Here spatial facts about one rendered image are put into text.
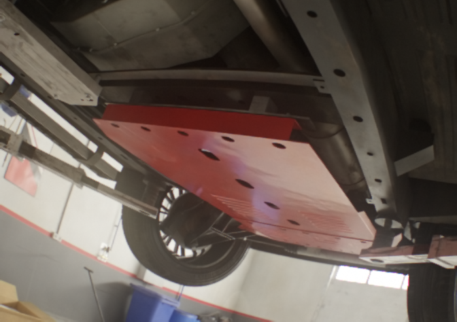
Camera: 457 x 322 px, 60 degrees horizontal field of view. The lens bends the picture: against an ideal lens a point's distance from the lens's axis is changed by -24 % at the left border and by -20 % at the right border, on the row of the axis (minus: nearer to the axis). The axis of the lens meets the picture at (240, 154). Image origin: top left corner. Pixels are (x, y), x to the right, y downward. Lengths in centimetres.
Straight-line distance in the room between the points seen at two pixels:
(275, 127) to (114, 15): 46
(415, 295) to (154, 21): 140
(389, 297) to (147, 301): 496
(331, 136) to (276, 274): 901
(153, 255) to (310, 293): 757
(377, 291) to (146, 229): 755
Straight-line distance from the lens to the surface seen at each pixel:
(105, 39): 120
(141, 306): 708
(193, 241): 262
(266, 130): 105
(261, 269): 1044
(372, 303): 960
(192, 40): 115
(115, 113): 134
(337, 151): 142
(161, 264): 257
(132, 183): 235
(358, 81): 80
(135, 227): 250
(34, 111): 191
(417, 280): 184
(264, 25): 103
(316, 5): 65
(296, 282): 1007
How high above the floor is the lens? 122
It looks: 18 degrees up
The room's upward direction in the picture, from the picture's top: 20 degrees clockwise
